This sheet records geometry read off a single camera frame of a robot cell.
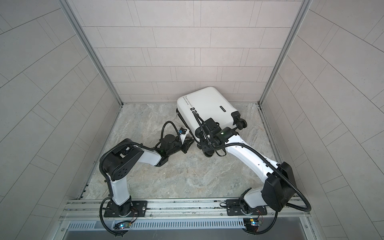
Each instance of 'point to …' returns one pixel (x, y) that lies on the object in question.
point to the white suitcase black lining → (193, 107)
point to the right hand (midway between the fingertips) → (203, 146)
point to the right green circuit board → (251, 224)
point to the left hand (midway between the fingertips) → (196, 138)
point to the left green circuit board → (124, 225)
